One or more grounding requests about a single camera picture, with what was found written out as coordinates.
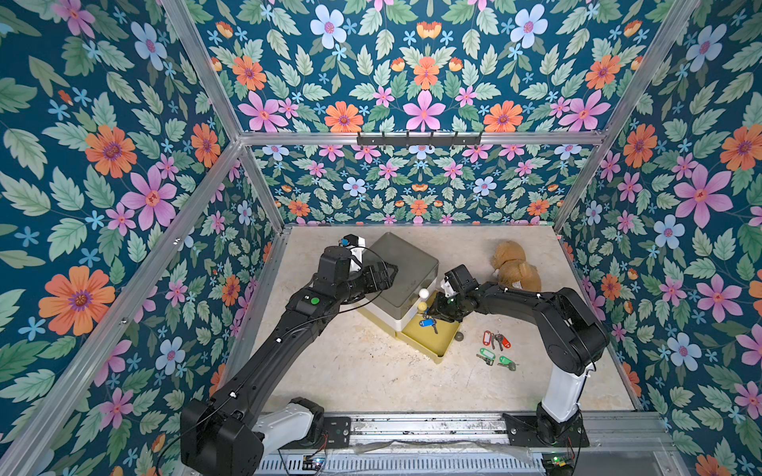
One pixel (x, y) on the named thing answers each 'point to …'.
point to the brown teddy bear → (510, 263)
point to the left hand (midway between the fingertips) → (389, 270)
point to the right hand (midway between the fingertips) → (429, 312)
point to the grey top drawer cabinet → (394, 250)
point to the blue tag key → (429, 322)
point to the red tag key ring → (487, 338)
